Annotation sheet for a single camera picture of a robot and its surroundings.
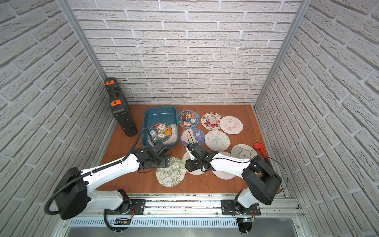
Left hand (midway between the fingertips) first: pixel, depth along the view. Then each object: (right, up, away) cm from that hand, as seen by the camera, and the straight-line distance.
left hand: (165, 160), depth 83 cm
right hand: (+14, -4, +2) cm, 15 cm away
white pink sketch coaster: (+45, +20, +24) cm, 54 cm away
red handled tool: (+61, +4, +11) cm, 62 cm away
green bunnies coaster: (+4, -10, +1) cm, 11 cm away
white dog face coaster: (+49, +3, +11) cm, 51 cm away
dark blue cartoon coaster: (-7, +15, +18) cm, 24 cm away
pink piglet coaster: (+34, -9, +2) cm, 36 cm away
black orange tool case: (-26, +31, -1) cm, 41 cm away
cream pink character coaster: (+12, 0, +8) cm, 15 cm away
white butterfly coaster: (+33, +9, +16) cm, 38 cm away
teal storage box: (-16, +27, +29) cm, 43 cm away
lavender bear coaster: (+15, +13, +19) cm, 27 cm away
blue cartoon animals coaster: (+12, +24, +27) cm, 38 cm away
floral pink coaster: (+30, +23, +26) cm, 46 cm away
